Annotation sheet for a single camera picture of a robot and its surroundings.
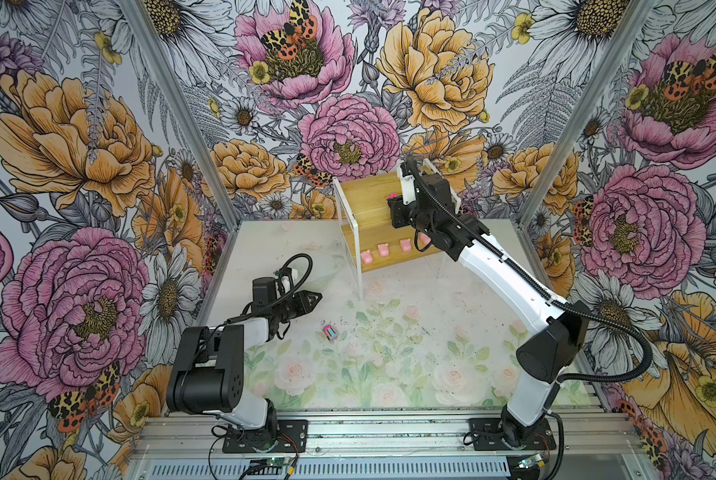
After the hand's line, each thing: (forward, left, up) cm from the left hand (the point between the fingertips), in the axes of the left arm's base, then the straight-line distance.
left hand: (319, 304), depth 92 cm
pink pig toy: (+10, -20, +13) cm, 26 cm away
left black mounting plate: (-34, +6, -3) cm, 35 cm away
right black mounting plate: (-35, -43, -4) cm, 55 cm away
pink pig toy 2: (+8, -14, +13) cm, 21 cm away
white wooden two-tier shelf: (+15, -16, +12) cm, 25 cm away
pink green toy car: (-8, -3, -3) cm, 9 cm away
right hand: (+11, -22, +28) cm, 37 cm away
